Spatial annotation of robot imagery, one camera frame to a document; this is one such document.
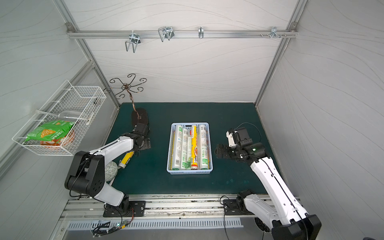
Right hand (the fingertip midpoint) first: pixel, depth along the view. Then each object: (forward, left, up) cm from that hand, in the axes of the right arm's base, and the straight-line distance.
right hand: (224, 151), depth 75 cm
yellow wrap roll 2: (+7, +16, -10) cm, 20 cm away
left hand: (+8, +50, -11) cm, 52 cm away
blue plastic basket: (-7, +20, -13) cm, 25 cm away
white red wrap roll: (+6, +26, -9) cm, 28 cm away
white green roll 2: (+8, +10, -10) cm, 16 cm away
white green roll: (+4, +19, -12) cm, 23 cm away
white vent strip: (-32, +58, -18) cm, 69 cm away
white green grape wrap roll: (+7, +23, -13) cm, 27 cm away
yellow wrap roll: (-3, +57, -13) cm, 59 cm away
